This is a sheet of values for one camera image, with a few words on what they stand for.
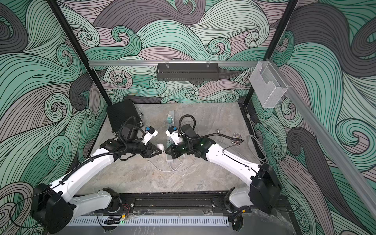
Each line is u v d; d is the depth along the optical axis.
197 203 0.75
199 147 0.56
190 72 0.96
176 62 0.93
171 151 0.65
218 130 1.02
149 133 0.69
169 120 1.01
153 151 0.70
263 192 0.39
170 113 1.13
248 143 0.93
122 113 1.14
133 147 0.65
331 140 0.52
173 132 0.67
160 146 0.73
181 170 0.86
